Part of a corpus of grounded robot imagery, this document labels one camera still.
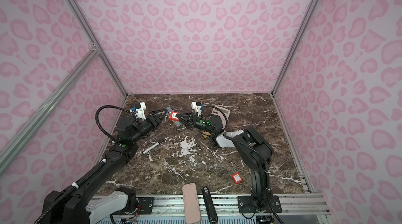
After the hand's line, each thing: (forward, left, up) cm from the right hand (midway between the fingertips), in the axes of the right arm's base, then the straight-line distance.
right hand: (178, 118), depth 74 cm
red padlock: (+1, +3, 0) cm, 3 cm away
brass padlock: (-4, -13, -6) cm, 15 cm away
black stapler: (-33, -16, -23) cm, 43 cm away
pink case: (-31, -7, -25) cm, 41 cm away
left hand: (+3, +5, +3) cm, 6 cm away
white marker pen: (-3, +19, -26) cm, 32 cm away
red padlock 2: (-19, -29, -25) cm, 43 cm away
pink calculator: (+23, -19, -25) cm, 39 cm away
